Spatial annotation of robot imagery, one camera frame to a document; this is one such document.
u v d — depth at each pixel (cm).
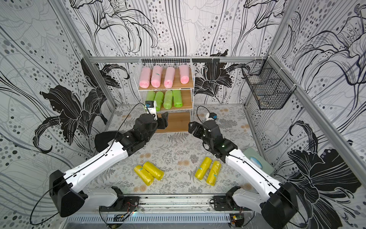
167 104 82
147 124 53
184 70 78
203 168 82
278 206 38
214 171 80
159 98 86
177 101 83
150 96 87
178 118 107
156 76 71
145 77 73
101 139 92
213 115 67
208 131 55
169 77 72
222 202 71
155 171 81
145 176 79
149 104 60
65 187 39
